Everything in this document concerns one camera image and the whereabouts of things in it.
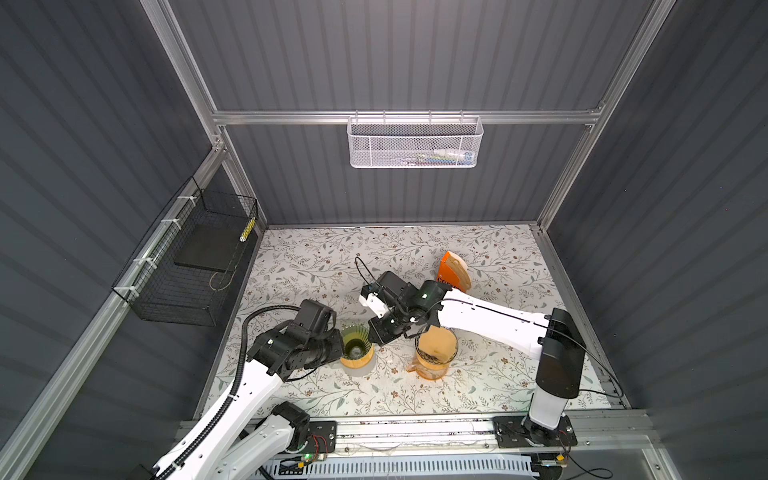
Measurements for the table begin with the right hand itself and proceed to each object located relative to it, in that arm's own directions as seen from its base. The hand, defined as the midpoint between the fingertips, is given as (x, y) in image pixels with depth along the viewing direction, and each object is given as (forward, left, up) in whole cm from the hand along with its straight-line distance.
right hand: (371, 341), depth 76 cm
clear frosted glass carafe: (-3, +3, -13) cm, 14 cm away
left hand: (-2, +7, 0) cm, 7 cm away
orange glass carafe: (-4, -15, -13) cm, 21 cm away
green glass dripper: (+1, +4, -3) cm, 5 cm away
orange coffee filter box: (+27, -23, -9) cm, 36 cm away
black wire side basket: (+12, +46, +15) cm, 49 cm away
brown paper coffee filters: (+28, -28, -7) cm, 40 cm away
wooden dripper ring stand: (-5, -16, -4) cm, 17 cm away
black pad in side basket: (+20, +43, +15) cm, 50 cm away
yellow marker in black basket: (+27, +35, +14) cm, 46 cm away
